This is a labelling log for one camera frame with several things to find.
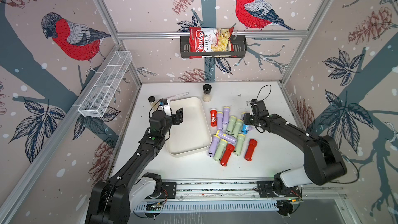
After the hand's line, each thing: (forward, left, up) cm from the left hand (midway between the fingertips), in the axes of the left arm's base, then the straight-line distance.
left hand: (180, 105), depth 82 cm
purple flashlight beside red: (+5, -23, -17) cm, 29 cm away
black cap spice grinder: (+19, -15, -10) cm, 26 cm away
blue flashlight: (-6, -37, -16) cm, 41 cm away
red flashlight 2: (-17, -39, -18) cm, 46 cm away
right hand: (+1, -39, -13) cm, 41 cm away
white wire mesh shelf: (-5, +38, +10) cm, 39 cm away
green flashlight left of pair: (-1, -30, -18) cm, 35 cm away
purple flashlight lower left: (-15, -19, -18) cm, 30 cm away
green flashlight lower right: (-12, -34, -18) cm, 40 cm away
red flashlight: (-19, -26, -19) cm, 37 cm away
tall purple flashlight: (+3, -27, -18) cm, 33 cm away
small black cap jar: (+14, +22, -11) cm, 28 cm away
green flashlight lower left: (-17, -22, -18) cm, 33 cm away
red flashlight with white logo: (+4, -19, -18) cm, 27 cm away
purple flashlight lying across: (-10, -26, -18) cm, 33 cm away
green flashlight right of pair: (-4, -34, -17) cm, 38 cm away
